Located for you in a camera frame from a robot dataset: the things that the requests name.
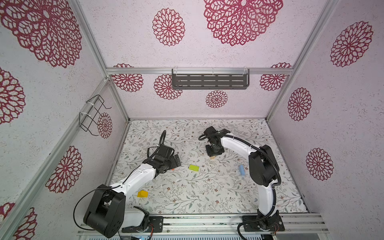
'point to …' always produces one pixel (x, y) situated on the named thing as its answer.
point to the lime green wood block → (194, 168)
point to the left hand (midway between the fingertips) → (172, 164)
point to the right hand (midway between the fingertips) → (211, 151)
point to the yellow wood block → (143, 194)
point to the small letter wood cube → (212, 157)
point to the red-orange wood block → (172, 169)
